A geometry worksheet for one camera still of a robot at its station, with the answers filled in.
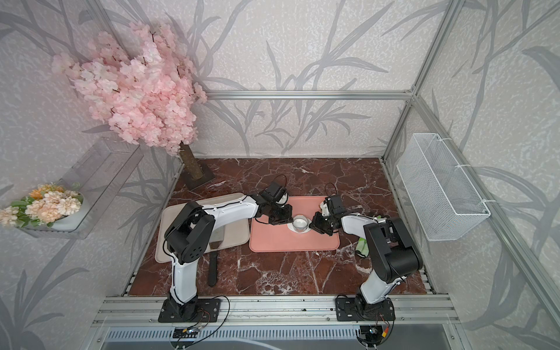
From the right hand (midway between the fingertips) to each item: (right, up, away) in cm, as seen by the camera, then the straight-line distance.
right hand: (309, 223), depth 94 cm
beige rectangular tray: (-32, -4, -3) cm, 33 cm away
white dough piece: (-4, -1, -1) cm, 4 cm away
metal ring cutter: (-4, +3, 0) cm, 5 cm away
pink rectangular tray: (-18, -5, -6) cm, 20 cm away
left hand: (-6, +2, -3) cm, 7 cm away
